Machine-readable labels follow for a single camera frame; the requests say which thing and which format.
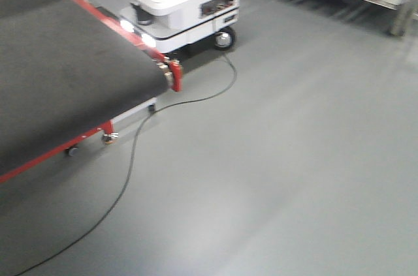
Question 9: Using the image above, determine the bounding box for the white wheeled robot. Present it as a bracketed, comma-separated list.
[116, 0, 243, 54]

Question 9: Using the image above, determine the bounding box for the black floor cable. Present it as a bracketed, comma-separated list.
[14, 52, 238, 276]

